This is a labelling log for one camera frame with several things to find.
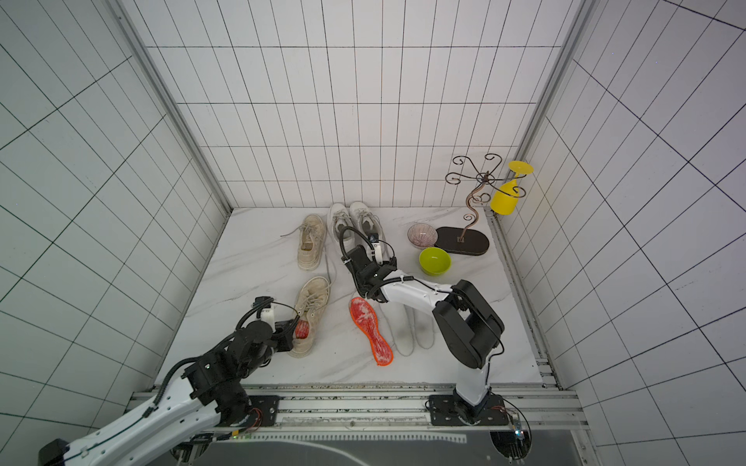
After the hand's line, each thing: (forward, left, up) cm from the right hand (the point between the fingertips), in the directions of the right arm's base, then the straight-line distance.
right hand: (380, 255), depth 94 cm
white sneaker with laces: (+14, +5, 0) cm, 15 cm away
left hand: (-25, +23, -1) cm, 34 cm away
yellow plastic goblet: (+16, -40, +12) cm, 45 cm away
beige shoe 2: (+7, +25, -2) cm, 26 cm away
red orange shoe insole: (-17, +4, -9) cm, 20 cm away
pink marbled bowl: (+16, -15, -9) cm, 24 cm away
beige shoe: (-19, +19, +1) cm, 27 cm away
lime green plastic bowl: (+3, -19, -7) cm, 21 cm away
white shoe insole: (-20, -15, -10) cm, 27 cm away
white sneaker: (+16, +16, 0) cm, 23 cm away
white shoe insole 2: (-20, -7, -9) cm, 23 cm away
